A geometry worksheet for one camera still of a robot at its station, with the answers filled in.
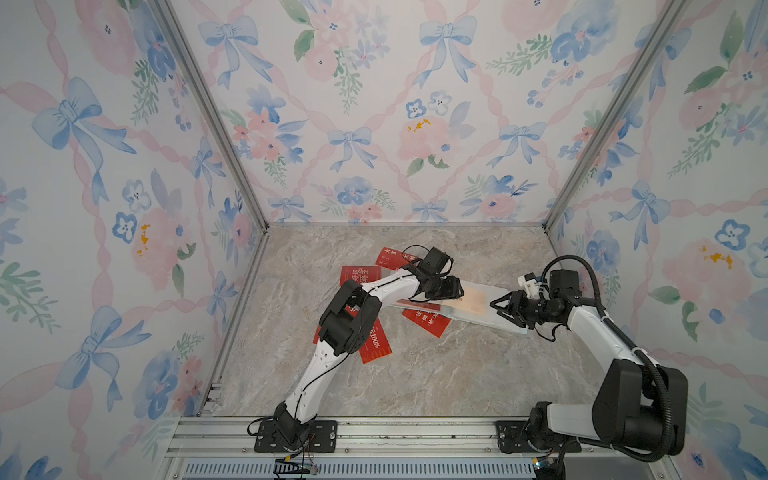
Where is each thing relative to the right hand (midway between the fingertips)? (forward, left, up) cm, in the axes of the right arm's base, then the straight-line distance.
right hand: (498, 306), depth 85 cm
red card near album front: (0, +17, -11) cm, 20 cm away
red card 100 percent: (-8, +35, -10) cm, 37 cm away
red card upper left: (+18, +40, -9) cm, 45 cm away
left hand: (+9, +8, -6) cm, 13 cm away
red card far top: (+26, +30, -10) cm, 40 cm away
